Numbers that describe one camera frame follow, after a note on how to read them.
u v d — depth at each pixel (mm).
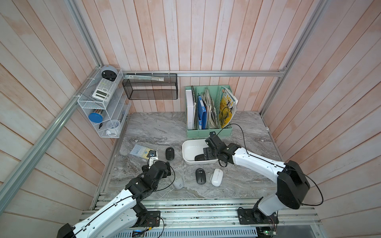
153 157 682
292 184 433
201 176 865
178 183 825
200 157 925
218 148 648
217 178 844
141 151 979
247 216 732
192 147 1010
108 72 801
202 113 932
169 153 952
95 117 763
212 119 1000
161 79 922
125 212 599
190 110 922
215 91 1071
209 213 763
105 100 733
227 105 1010
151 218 730
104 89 777
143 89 1069
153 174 578
